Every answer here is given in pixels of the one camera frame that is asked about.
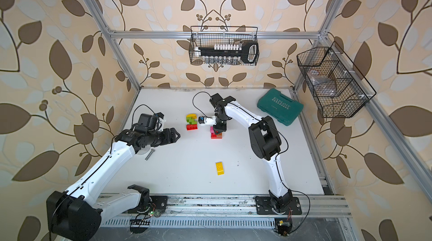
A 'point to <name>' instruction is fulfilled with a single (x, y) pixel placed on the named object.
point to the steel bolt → (149, 154)
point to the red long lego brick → (191, 126)
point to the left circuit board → (139, 226)
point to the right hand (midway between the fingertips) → (218, 127)
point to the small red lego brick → (214, 135)
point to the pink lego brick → (211, 130)
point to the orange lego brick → (219, 135)
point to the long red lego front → (214, 137)
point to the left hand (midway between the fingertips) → (171, 134)
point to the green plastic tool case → (284, 108)
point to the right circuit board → (283, 226)
